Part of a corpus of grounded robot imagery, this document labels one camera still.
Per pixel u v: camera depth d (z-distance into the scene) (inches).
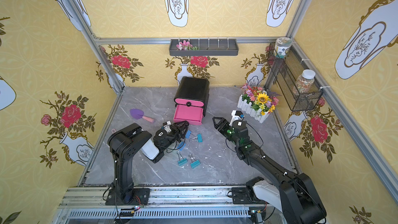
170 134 33.6
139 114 41.9
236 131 24.8
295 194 15.8
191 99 35.8
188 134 37.3
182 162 33.1
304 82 25.6
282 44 33.0
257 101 36.0
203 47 36.3
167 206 28.3
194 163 32.9
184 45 34.5
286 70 39.2
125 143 20.5
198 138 36.5
